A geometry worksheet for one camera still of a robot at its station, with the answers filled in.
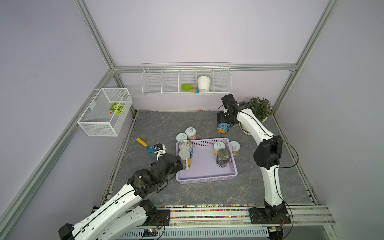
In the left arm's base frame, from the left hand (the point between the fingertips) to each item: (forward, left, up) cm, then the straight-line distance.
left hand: (173, 161), depth 74 cm
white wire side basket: (+13, +31, +19) cm, 39 cm away
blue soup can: (+14, -7, -7) cm, 17 cm away
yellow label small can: (+14, -26, -12) cm, 32 cm away
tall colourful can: (+5, -6, -4) cm, 8 cm away
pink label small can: (+27, -9, -13) cm, 31 cm away
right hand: (+29, -32, -2) cm, 43 cm away
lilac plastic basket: (+3, -16, -19) cm, 25 cm away
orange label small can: (+13, -37, -12) cm, 42 cm away
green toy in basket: (+28, +29, +11) cm, 42 cm away
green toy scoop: (+49, -9, +8) cm, 50 cm away
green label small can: (+24, -3, -12) cm, 27 cm away
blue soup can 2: (+24, -30, -5) cm, 39 cm away
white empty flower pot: (+44, -20, +15) cm, 50 cm away
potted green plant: (+31, -55, +3) cm, 63 cm away
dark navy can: (+4, -27, -8) cm, 29 cm away
